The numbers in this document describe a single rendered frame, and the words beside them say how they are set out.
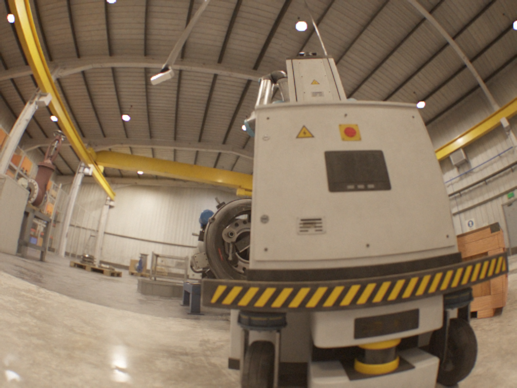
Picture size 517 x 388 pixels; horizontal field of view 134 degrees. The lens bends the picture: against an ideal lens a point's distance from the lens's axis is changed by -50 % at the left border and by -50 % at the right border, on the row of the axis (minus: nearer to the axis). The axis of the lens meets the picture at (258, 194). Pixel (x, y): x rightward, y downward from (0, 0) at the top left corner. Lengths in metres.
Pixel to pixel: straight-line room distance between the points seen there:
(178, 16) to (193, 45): 1.50
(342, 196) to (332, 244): 0.12
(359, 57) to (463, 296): 9.63
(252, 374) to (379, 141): 0.64
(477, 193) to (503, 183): 1.44
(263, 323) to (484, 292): 1.17
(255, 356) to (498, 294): 1.18
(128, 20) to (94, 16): 1.43
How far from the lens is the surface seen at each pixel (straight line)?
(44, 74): 9.59
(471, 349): 0.61
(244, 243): 1.64
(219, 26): 8.89
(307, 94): 1.39
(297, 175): 0.56
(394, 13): 9.41
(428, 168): 0.69
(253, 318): 0.47
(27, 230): 4.63
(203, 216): 2.36
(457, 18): 10.60
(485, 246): 1.34
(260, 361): 0.48
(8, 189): 4.27
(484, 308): 1.37
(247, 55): 9.69
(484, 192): 11.68
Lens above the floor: 0.33
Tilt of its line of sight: 22 degrees up
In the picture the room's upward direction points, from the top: 2 degrees clockwise
